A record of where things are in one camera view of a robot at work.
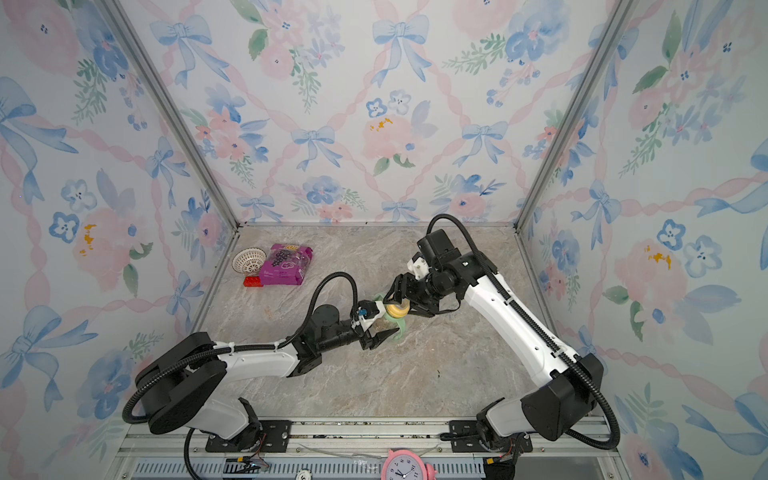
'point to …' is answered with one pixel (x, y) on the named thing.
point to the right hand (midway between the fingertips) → (395, 303)
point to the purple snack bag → (286, 264)
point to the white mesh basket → (247, 261)
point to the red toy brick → (252, 281)
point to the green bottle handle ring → (402, 321)
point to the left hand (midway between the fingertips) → (394, 314)
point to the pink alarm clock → (407, 464)
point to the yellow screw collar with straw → (398, 310)
